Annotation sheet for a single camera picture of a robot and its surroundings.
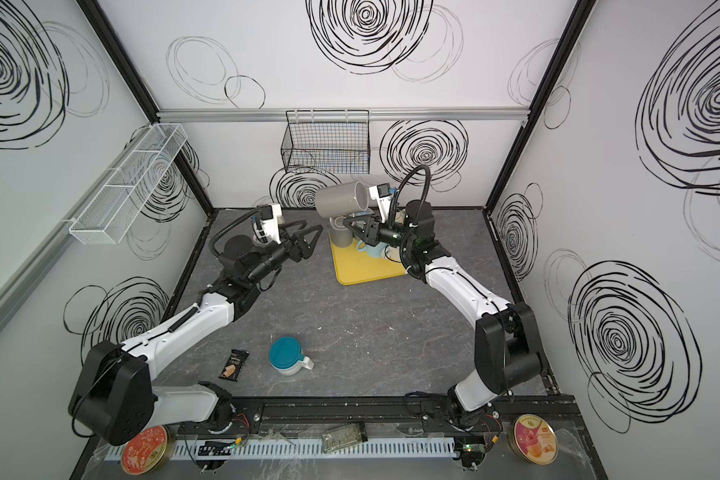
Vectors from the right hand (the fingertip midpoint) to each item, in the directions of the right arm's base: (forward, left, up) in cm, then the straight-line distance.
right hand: (342, 223), depth 73 cm
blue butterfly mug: (+13, -9, -29) cm, 33 cm away
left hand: (-1, +7, 0) cm, 7 cm away
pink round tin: (-40, -45, -29) cm, 67 cm away
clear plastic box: (-41, 0, -29) cm, 50 cm away
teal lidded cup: (-24, +15, -25) cm, 38 cm away
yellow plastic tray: (+9, -1, -32) cm, 33 cm away
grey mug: (+19, +3, -27) cm, 33 cm away
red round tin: (-44, +43, -28) cm, 68 cm away
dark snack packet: (-24, +30, -31) cm, 50 cm away
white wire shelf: (+1, +57, +2) cm, 57 cm away
